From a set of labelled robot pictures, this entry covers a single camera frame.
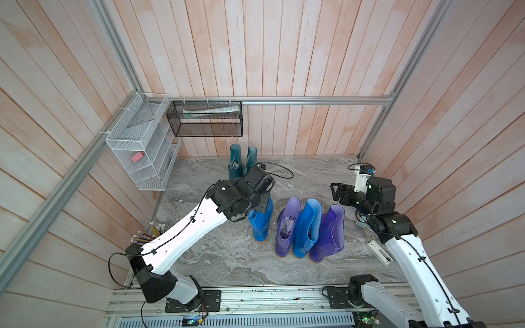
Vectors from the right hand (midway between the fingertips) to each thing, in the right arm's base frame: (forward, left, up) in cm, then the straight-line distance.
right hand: (339, 184), depth 75 cm
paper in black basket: (+32, +62, +10) cm, 70 cm away
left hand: (-8, +30, +1) cm, 31 cm away
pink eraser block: (+11, +81, +3) cm, 81 cm away
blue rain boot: (-14, +30, -5) cm, 33 cm away
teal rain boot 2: (+14, +34, -1) cm, 37 cm away
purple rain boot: (-11, +19, -9) cm, 24 cm away
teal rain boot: (+10, +40, -1) cm, 42 cm away
